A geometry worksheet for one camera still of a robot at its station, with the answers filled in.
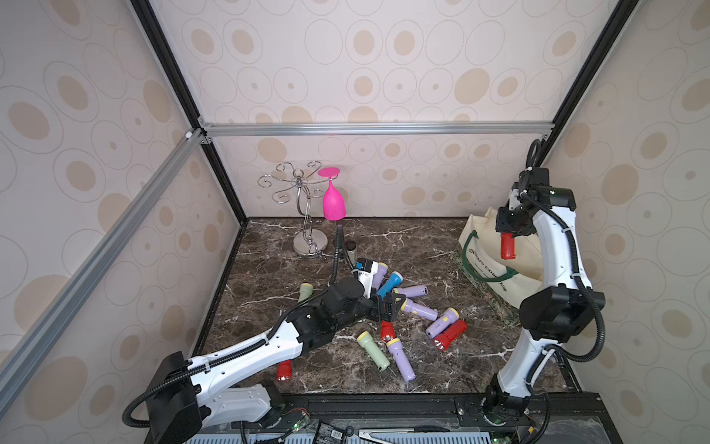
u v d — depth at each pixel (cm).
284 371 79
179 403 38
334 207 94
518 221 71
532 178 65
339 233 113
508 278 78
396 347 82
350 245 100
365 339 83
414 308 90
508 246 80
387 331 85
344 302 53
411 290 95
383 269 100
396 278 97
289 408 73
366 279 64
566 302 48
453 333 86
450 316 87
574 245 51
